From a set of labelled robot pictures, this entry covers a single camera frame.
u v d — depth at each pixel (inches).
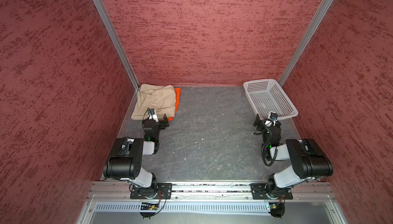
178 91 44.7
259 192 29.1
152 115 31.1
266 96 45.0
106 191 29.8
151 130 27.3
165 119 34.0
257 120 33.3
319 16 31.9
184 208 30.5
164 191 29.7
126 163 19.5
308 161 18.0
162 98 41.9
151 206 28.0
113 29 34.6
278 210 27.7
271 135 26.5
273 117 29.9
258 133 30.3
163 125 33.5
